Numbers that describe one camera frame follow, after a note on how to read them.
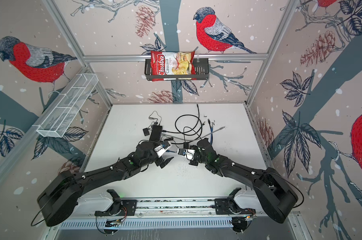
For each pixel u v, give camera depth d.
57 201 0.41
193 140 0.98
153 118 1.08
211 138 1.03
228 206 0.66
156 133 1.01
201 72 0.95
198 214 0.73
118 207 0.67
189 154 0.71
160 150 0.71
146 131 1.03
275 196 0.41
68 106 0.79
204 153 0.65
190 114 1.15
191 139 1.02
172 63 0.88
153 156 0.67
